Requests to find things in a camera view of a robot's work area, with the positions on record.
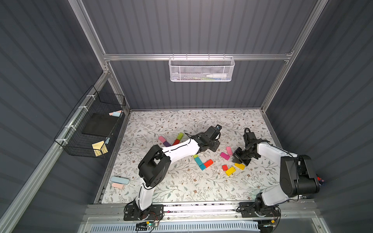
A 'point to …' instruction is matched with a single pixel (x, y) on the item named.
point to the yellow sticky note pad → (99, 148)
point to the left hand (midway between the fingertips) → (217, 142)
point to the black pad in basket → (100, 124)
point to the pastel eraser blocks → (119, 182)
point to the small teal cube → (202, 167)
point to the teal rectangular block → (198, 161)
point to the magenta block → (225, 156)
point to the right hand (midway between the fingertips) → (232, 160)
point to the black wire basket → (76, 143)
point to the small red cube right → (225, 167)
